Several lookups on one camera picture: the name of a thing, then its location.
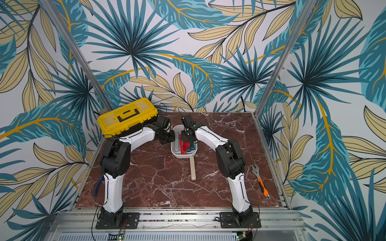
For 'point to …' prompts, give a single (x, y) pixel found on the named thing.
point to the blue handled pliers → (98, 183)
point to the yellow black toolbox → (123, 119)
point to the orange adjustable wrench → (256, 170)
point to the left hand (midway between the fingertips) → (175, 140)
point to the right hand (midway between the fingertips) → (186, 136)
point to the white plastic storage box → (179, 127)
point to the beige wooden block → (192, 168)
